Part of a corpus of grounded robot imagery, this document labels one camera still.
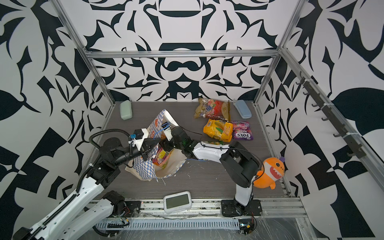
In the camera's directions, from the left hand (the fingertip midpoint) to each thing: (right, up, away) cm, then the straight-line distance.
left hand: (159, 136), depth 67 cm
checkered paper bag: (-5, -15, -2) cm, 15 cm away
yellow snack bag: (+32, 0, +31) cm, 45 cm away
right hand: (-2, -3, +18) cm, 18 cm away
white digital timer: (+7, -33, +6) cm, 34 cm away
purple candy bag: (+47, 0, +33) cm, 57 cm away
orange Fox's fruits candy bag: (-2, -14, +17) cm, 22 cm away
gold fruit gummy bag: (+29, +14, +41) cm, 52 cm away
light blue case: (+52, +14, +46) cm, 71 cm away
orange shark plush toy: (+56, -19, +12) cm, 61 cm away
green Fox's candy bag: (+31, -8, +29) cm, 44 cm away
